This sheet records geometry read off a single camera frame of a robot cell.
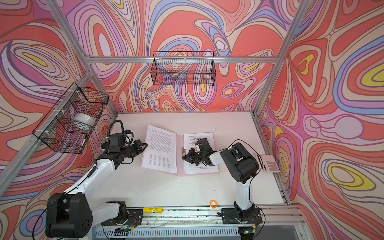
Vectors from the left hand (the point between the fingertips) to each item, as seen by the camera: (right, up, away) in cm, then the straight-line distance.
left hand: (148, 143), depth 85 cm
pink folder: (+18, -17, +4) cm, 25 cm away
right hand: (+20, -12, +8) cm, 24 cm away
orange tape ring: (+36, -31, -8) cm, 48 cm away
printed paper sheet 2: (+23, 0, +18) cm, 29 cm away
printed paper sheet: (+6, -6, +3) cm, 9 cm away
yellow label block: (+6, -32, -11) cm, 34 cm away
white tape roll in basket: (-28, +14, -13) cm, 34 cm away
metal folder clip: (+19, -7, +13) cm, 24 cm away
